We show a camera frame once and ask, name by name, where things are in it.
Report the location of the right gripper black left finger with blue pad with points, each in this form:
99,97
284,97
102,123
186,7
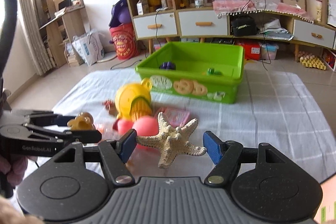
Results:
114,155

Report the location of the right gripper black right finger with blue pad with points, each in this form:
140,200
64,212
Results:
225,156

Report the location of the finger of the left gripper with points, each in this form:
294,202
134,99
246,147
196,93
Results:
83,136
49,119

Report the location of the brown octopus toy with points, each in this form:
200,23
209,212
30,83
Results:
84,121

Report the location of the clear plastic jar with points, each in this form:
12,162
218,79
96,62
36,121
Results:
107,131

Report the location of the beige starfish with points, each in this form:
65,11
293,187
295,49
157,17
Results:
172,141

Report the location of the orange pumpkin lid toy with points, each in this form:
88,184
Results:
213,72

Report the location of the purple grape toy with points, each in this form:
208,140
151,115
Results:
167,66

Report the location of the small brown figure toy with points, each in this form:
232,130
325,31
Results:
110,107

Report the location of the pink ball toy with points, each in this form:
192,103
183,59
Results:
146,126

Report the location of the yellow corn toy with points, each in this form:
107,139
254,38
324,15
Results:
140,107

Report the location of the yellow round toy pot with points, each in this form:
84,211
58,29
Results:
127,93

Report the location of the pink picture box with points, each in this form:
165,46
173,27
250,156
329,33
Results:
176,117

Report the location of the grey checked blanket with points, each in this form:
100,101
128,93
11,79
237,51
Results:
274,108

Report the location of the white paper bag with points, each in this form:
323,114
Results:
89,47

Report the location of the green plastic bin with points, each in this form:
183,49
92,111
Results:
189,79

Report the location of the red printed bucket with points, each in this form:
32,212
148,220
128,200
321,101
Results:
124,40

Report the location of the red box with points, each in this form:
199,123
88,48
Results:
251,47

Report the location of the wooden bookshelf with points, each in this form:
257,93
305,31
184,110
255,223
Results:
65,21

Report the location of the yellow egg tray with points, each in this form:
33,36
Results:
312,61

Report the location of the black bag on shelf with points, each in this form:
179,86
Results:
243,26

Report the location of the white drawer cabinet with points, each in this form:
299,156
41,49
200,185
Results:
204,23

